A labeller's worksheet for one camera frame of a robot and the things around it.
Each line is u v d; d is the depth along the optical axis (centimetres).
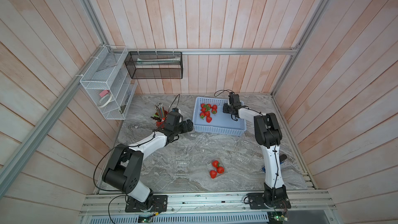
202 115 104
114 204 74
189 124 82
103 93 82
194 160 88
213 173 81
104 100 81
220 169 82
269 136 63
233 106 90
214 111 107
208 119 104
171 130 70
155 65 105
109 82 69
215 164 83
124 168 44
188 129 82
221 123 107
